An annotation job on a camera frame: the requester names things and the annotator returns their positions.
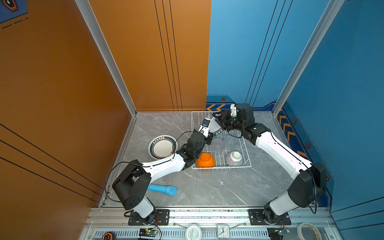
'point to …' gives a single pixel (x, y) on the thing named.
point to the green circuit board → (147, 232)
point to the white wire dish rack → (227, 149)
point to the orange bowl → (205, 161)
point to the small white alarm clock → (223, 231)
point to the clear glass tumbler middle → (217, 145)
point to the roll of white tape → (300, 228)
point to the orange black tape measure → (108, 236)
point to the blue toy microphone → (169, 190)
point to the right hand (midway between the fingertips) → (211, 116)
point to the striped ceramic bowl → (234, 158)
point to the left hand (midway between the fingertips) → (208, 124)
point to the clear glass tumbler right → (230, 141)
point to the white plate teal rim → (162, 146)
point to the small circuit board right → (277, 233)
